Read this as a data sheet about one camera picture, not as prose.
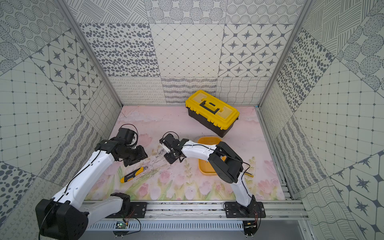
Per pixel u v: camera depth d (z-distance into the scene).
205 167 0.88
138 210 0.73
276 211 0.75
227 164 0.50
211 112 0.94
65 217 0.37
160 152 0.95
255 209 0.72
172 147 0.70
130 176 0.84
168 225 0.70
